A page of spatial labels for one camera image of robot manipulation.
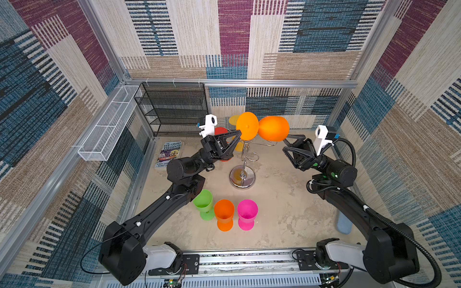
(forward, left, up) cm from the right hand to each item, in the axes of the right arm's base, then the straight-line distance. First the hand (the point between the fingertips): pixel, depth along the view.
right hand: (282, 144), depth 58 cm
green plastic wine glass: (-4, +30, -34) cm, 45 cm away
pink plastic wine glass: (-8, +10, -34) cm, 37 cm away
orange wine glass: (-9, +20, -32) cm, 39 cm away
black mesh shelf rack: (+50, +51, -24) cm, 76 cm away
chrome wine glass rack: (+13, +11, -40) cm, 43 cm away
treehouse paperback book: (+32, +54, -40) cm, 74 cm away
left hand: (-6, +14, +9) cm, 17 cm away
